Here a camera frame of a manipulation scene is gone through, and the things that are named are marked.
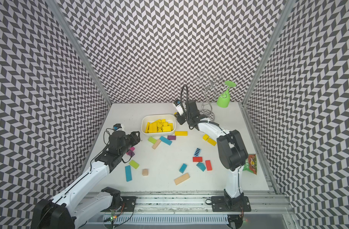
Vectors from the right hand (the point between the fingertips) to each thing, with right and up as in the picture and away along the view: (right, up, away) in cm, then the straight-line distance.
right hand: (176, 115), depth 93 cm
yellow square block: (+20, -15, +3) cm, 25 cm away
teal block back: (-8, -17, +4) cm, 20 cm away
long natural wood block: (+3, -37, -11) cm, 39 cm away
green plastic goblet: (+30, +9, -2) cm, 32 cm away
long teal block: (-28, -36, -11) cm, 47 cm away
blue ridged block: (+14, -24, -2) cm, 28 cm away
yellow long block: (-21, -10, +5) cm, 24 cm away
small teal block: (+4, -32, -9) cm, 33 cm away
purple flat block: (-4, -15, +3) cm, 16 cm away
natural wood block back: (-14, -19, +2) cm, 24 cm away
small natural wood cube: (-18, -34, -11) cm, 40 cm away
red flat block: (+13, -28, -4) cm, 31 cm away
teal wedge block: (+15, -31, -7) cm, 35 cm away
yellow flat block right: (+24, -19, +6) cm, 31 cm away
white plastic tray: (-12, -7, +9) cm, 16 cm away
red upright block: (+20, -30, -7) cm, 37 cm away
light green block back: (-17, -17, +4) cm, 25 cm away
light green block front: (-26, -30, -7) cm, 40 cm away
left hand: (-24, -11, -10) cm, 28 cm away
